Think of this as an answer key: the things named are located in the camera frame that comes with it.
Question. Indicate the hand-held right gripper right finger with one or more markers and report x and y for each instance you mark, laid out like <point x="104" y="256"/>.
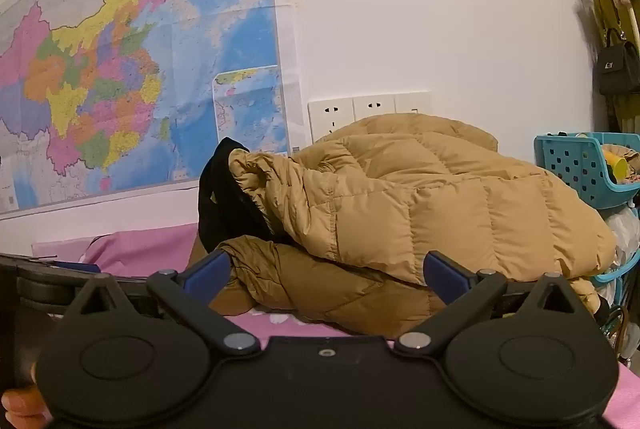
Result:
<point x="446" y="278"/>

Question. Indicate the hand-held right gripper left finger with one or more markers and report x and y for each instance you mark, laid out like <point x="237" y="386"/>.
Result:
<point x="209" y="278"/>

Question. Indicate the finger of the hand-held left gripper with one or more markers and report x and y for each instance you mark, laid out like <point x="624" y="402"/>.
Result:
<point x="115" y="283"/>

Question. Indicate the tan puffer jacket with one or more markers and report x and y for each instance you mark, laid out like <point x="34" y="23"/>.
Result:
<point x="450" y="209"/>

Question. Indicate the person's left hand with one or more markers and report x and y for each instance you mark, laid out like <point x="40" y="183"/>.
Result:
<point x="22" y="404"/>

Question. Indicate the pink floral quilt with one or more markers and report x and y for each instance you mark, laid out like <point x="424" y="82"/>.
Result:
<point x="135" y="246"/>

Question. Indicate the blue perforated plastic basket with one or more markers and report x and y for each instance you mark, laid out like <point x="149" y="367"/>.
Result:
<point x="570" y="169"/>

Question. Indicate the white plastic bag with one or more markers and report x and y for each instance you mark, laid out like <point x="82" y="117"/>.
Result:
<point x="625" y="231"/>

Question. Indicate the yellow toy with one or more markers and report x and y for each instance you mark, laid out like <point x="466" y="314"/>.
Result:
<point x="617" y="164"/>

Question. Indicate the black handbag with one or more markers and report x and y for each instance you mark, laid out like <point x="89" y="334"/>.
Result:
<point x="617" y="69"/>

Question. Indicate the olive green hanging coat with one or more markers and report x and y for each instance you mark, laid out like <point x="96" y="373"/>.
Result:
<point x="607" y="14"/>

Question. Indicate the white wall socket plate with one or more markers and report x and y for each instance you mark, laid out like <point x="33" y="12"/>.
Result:
<point x="327" y="116"/>
<point x="374" y="104"/>
<point x="412" y="101"/>

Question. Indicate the colourful wall map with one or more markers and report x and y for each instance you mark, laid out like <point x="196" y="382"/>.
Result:
<point x="125" y="59"/>

